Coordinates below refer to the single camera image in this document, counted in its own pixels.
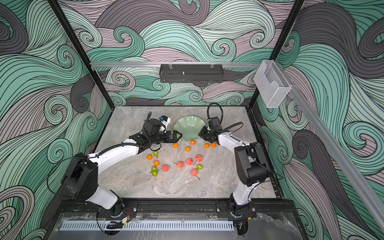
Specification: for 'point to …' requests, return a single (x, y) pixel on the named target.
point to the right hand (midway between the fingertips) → (199, 133)
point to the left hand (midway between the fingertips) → (177, 134)
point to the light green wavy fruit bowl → (189, 126)
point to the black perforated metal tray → (191, 73)
